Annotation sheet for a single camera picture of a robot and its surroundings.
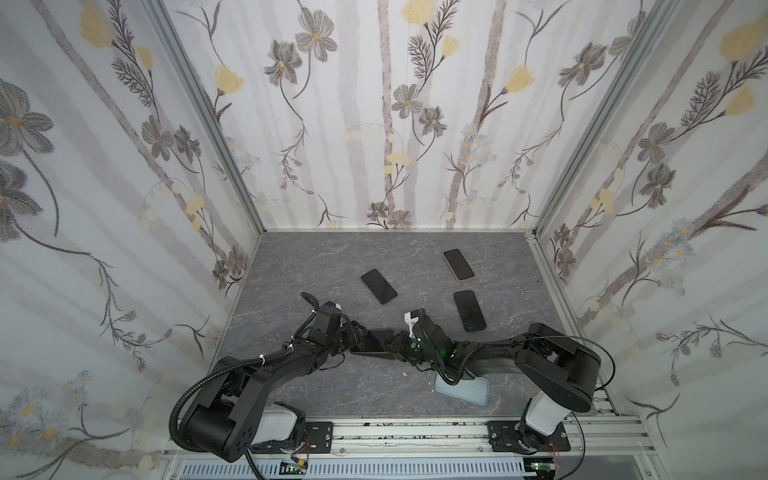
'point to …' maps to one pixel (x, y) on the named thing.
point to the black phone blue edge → (459, 265)
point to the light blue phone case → (476, 390)
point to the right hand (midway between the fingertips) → (371, 340)
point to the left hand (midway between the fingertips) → (359, 326)
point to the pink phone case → (454, 272)
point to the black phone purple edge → (379, 286)
